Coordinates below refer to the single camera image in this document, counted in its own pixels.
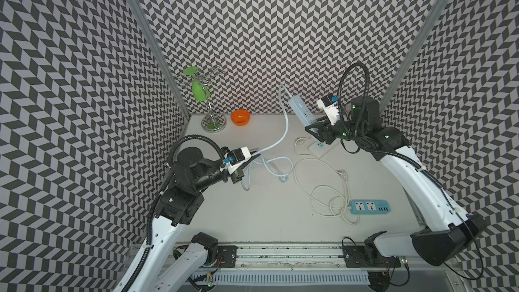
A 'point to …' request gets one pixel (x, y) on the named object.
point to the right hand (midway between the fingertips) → (312, 128)
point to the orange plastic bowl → (240, 117)
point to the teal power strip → (369, 207)
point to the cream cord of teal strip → (327, 188)
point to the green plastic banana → (200, 92)
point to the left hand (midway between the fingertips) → (255, 153)
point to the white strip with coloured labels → (319, 149)
